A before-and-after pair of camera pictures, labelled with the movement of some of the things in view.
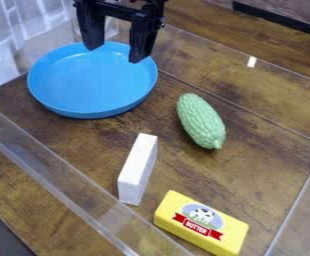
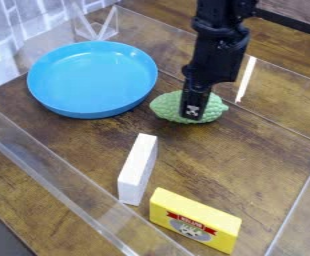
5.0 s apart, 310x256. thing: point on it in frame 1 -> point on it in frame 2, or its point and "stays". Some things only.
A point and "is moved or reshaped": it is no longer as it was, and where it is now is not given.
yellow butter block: (202, 224) is moved or reshaped
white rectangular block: (138, 169) stays
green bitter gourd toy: (202, 120) -> (167, 106)
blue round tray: (90, 84) stays
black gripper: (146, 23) -> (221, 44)
